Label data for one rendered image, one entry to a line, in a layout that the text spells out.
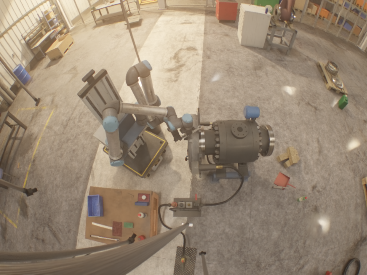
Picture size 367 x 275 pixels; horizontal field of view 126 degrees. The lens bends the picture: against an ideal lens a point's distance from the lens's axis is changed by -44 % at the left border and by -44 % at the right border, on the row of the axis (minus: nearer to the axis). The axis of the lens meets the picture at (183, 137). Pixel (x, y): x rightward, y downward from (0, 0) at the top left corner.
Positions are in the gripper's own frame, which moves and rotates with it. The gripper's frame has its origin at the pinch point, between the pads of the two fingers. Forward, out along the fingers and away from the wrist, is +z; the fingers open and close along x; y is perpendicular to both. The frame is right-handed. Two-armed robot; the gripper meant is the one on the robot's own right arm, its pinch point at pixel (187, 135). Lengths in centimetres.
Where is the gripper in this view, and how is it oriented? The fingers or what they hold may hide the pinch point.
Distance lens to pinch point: 177.6
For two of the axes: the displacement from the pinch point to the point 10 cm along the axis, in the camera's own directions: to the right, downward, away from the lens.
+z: 0.7, 3.9, 9.2
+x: -5.8, -7.3, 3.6
